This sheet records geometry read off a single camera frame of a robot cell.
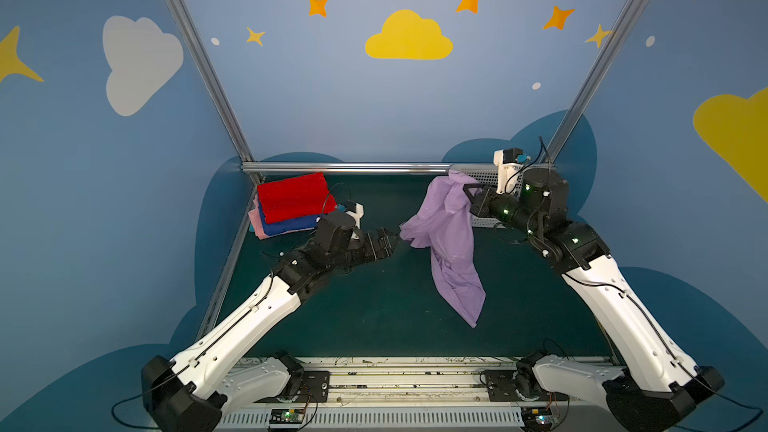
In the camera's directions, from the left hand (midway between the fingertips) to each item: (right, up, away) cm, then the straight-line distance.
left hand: (389, 242), depth 71 cm
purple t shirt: (+16, +4, +11) cm, 19 cm away
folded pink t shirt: (-47, +4, +32) cm, 57 cm away
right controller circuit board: (+36, -43, 0) cm, 56 cm away
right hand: (+18, +14, -4) cm, 23 cm away
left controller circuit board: (-25, -42, 0) cm, 49 cm away
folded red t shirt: (-34, +12, +38) cm, 52 cm away
